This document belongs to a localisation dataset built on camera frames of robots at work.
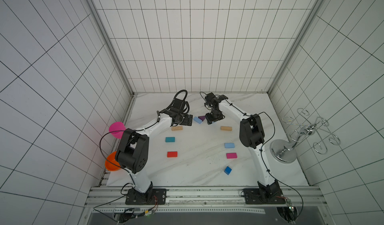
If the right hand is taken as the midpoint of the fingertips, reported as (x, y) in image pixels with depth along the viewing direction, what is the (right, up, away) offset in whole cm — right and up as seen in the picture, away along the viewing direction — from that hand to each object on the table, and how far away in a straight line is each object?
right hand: (214, 117), depth 102 cm
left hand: (-21, -2, -10) cm, 24 cm away
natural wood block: (-26, -7, -5) cm, 27 cm away
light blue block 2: (+7, -17, -12) cm, 22 cm away
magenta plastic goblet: (-58, -3, -20) cm, 62 cm away
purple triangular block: (-9, 0, 0) cm, 9 cm away
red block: (-28, -21, -15) cm, 38 cm away
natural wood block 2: (+7, -7, -5) cm, 11 cm away
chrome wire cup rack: (+40, -19, -16) cm, 47 cm away
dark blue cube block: (+4, -27, -23) cm, 36 cm away
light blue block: (-12, -2, 0) cm, 12 cm away
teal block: (-30, -14, -9) cm, 34 cm away
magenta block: (+8, -21, -17) cm, 28 cm away
